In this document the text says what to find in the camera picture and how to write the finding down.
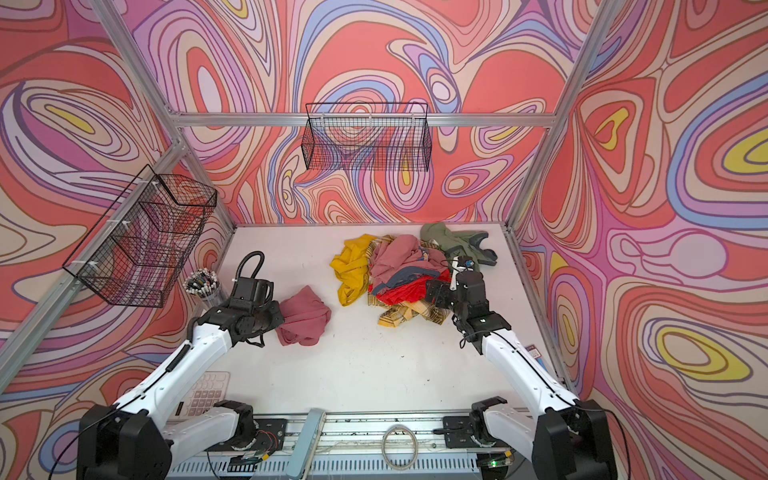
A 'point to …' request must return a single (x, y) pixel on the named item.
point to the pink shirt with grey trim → (400, 257)
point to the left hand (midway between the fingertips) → (283, 313)
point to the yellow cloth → (350, 269)
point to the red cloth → (410, 291)
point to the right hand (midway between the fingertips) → (442, 289)
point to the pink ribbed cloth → (306, 316)
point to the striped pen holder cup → (205, 285)
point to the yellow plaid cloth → (396, 314)
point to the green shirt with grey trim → (455, 244)
